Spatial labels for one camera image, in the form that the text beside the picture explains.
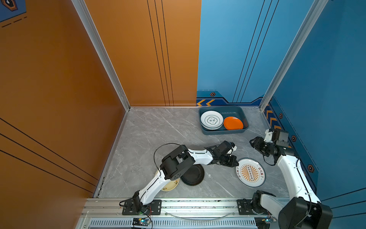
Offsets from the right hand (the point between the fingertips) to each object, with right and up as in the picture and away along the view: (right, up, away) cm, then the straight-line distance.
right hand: (251, 142), depth 83 cm
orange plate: (-4, +11, +23) cm, 26 cm away
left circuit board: (-61, -38, -12) cm, 73 cm away
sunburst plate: (0, -18, +2) cm, 19 cm away
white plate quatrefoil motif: (-19, +13, +26) cm, 34 cm away
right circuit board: (0, -38, -13) cm, 40 cm away
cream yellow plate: (-47, -24, -3) cm, 52 cm away
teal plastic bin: (-6, +20, +33) cm, 39 cm away
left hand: (-5, -14, +4) cm, 16 cm away
